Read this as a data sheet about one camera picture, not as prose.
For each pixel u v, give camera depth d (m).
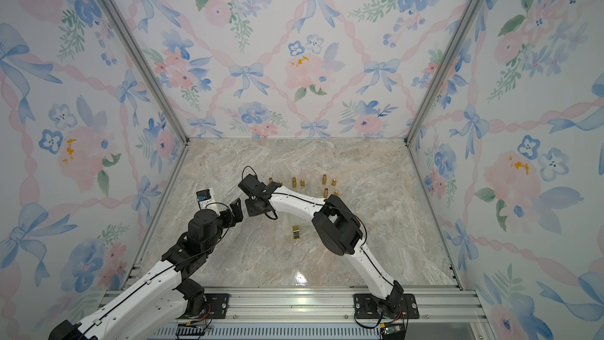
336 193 0.98
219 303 0.74
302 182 1.03
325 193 0.98
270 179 0.99
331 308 0.75
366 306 0.73
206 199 0.69
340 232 0.56
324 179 1.02
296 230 0.86
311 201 0.59
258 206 0.70
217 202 0.67
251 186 0.75
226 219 0.72
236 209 0.78
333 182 1.03
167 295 0.53
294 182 1.01
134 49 0.86
